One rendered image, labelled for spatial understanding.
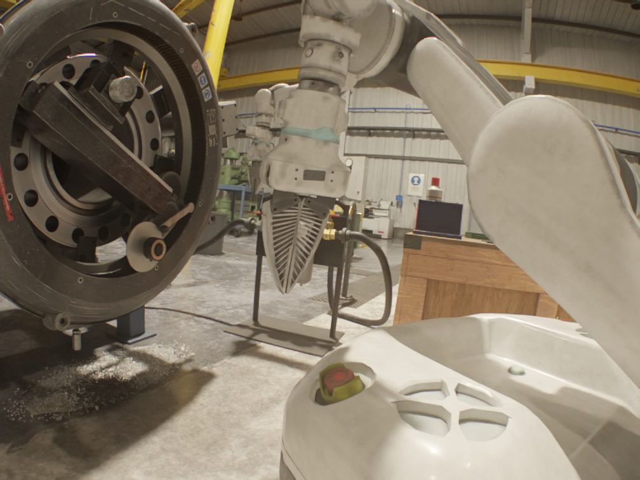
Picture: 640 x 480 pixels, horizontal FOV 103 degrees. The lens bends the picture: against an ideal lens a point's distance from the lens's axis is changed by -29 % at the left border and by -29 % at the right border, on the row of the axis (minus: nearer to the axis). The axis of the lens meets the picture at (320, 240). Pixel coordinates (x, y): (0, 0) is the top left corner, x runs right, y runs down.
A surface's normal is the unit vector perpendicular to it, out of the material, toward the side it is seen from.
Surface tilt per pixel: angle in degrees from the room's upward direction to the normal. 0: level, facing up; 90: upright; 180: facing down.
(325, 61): 99
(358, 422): 44
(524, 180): 90
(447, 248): 90
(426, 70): 90
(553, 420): 0
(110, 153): 90
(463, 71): 75
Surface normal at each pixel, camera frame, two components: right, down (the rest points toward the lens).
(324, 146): 0.51, 0.29
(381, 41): -0.65, 0.18
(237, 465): 0.11, -0.99
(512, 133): -0.88, -0.06
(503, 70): -0.43, 0.02
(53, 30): 0.94, 0.12
